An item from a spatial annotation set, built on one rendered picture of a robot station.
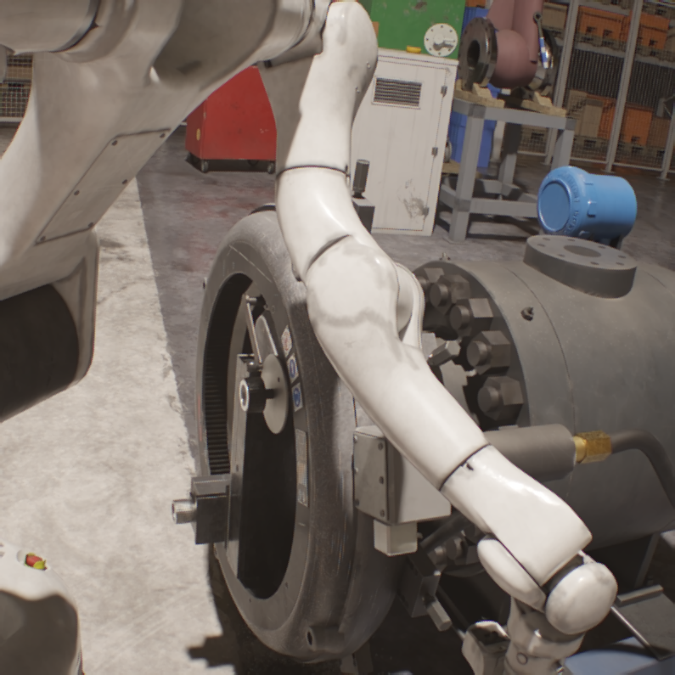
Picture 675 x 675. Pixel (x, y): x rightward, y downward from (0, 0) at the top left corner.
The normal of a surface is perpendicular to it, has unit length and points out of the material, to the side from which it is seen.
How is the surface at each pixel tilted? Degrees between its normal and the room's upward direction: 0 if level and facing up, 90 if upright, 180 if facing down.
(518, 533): 52
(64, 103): 95
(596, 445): 60
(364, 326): 74
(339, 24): 67
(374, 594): 95
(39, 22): 117
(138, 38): 124
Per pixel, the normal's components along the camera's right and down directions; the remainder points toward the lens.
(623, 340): 0.33, -0.46
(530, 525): -0.25, -0.34
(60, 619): 0.79, -0.60
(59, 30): 0.64, 0.76
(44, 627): 0.66, -0.70
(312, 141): 0.04, -0.17
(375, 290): -0.22, -0.11
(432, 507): 0.39, 0.00
